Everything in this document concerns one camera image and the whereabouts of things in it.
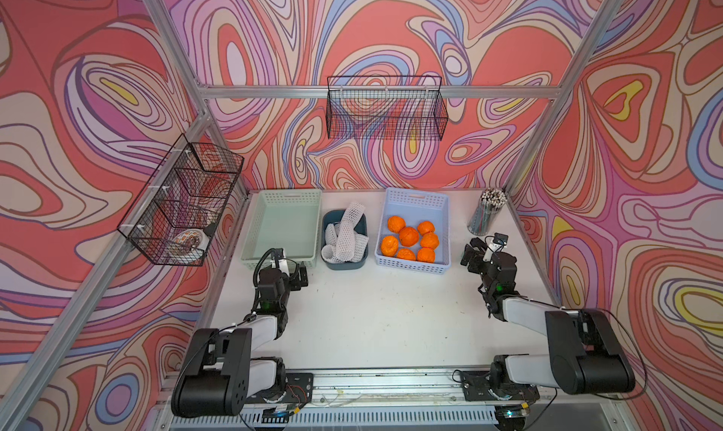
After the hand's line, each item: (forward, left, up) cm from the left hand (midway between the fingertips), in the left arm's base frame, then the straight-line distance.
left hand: (291, 264), depth 90 cm
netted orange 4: (+11, -47, -2) cm, 48 cm away
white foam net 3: (+2, -12, +3) cm, 12 cm away
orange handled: (+9, -33, -2) cm, 34 cm away
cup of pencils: (+18, -67, +11) cm, 70 cm away
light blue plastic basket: (+29, -45, -3) cm, 53 cm away
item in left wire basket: (-6, +20, +20) cm, 30 cm away
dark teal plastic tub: (+20, -13, +1) cm, 24 cm away
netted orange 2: (+12, -39, -1) cm, 41 cm away
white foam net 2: (+7, -23, +2) cm, 24 cm away
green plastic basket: (+20, +4, -1) cm, 20 cm away
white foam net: (+18, -20, +4) cm, 27 cm away
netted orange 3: (+18, -47, -3) cm, 50 cm away
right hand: (+3, -62, +1) cm, 62 cm away
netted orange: (+18, -36, -1) cm, 40 cm away
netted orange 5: (+6, -45, -3) cm, 46 cm away
